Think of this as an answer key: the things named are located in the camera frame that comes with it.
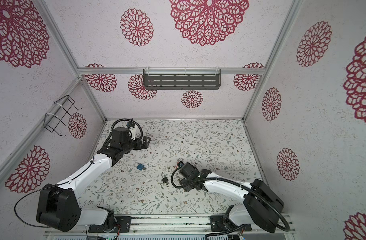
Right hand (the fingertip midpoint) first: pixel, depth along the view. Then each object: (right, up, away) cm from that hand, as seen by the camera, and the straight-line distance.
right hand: (186, 178), depth 85 cm
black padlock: (-13, -2, +5) cm, 14 cm away
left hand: (-25, +21, +1) cm, 33 cm away
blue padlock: (-29, +5, +9) cm, 31 cm away
